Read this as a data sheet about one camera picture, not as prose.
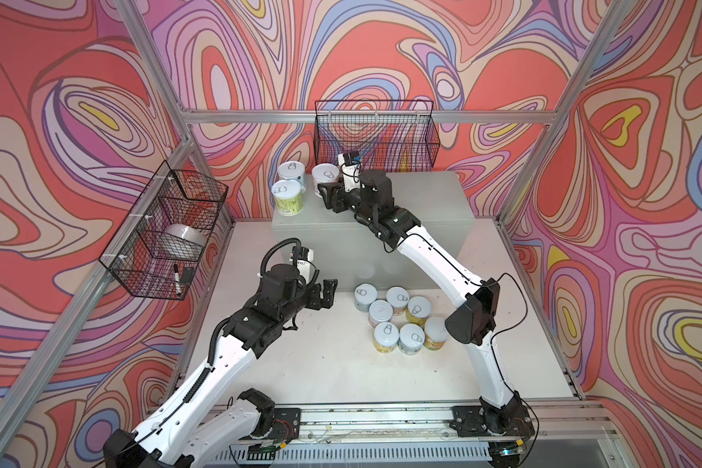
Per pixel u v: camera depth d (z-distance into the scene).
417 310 0.88
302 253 0.63
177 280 0.72
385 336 0.84
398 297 0.91
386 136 1.02
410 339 0.82
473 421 0.73
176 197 0.74
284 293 0.53
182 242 0.70
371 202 0.60
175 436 0.39
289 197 0.71
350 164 0.65
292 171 0.77
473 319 0.58
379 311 0.88
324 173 0.75
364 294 0.91
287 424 0.73
